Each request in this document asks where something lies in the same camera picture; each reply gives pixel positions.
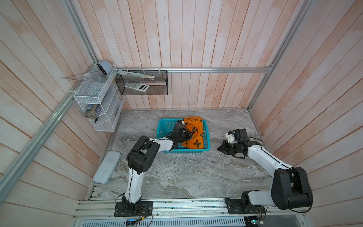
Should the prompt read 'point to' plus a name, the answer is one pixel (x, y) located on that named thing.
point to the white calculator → (140, 87)
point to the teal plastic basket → (165, 126)
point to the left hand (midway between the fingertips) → (193, 134)
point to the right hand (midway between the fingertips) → (217, 147)
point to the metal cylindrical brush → (91, 113)
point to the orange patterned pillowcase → (194, 124)
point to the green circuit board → (256, 222)
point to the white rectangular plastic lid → (105, 172)
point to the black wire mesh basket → (159, 85)
